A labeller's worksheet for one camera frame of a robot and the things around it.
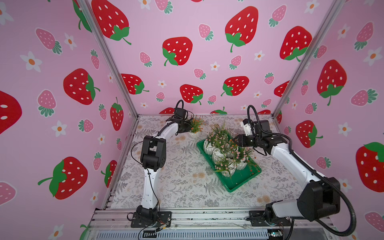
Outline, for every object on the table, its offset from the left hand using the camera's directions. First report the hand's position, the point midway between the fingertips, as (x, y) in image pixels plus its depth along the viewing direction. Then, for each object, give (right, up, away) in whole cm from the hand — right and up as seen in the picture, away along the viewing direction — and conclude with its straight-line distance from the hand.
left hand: (190, 127), depth 105 cm
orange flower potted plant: (+26, -10, -20) cm, 34 cm away
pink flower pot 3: (+22, -22, -20) cm, 37 cm away
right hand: (+26, -7, -22) cm, 34 cm away
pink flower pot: (+18, -6, -14) cm, 23 cm away
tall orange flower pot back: (+5, +2, -9) cm, 11 cm away
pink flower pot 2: (+31, -22, -19) cm, 43 cm away
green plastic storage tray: (+31, -31, -17) cm, 47 cm away
